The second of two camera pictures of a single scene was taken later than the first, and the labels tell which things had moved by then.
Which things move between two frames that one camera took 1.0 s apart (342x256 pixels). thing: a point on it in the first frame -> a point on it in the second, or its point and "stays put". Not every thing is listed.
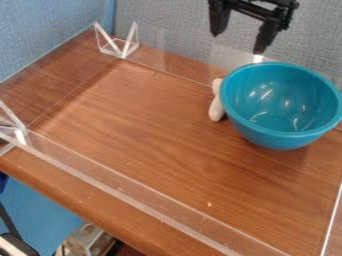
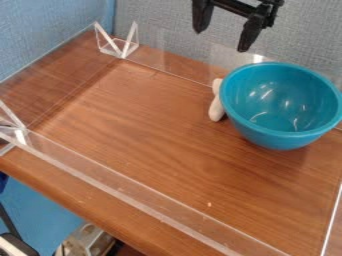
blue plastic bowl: [282, 104] stays put
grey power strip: [91, 241] stays put
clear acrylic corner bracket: [116, 46] stays put
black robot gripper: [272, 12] -> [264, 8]
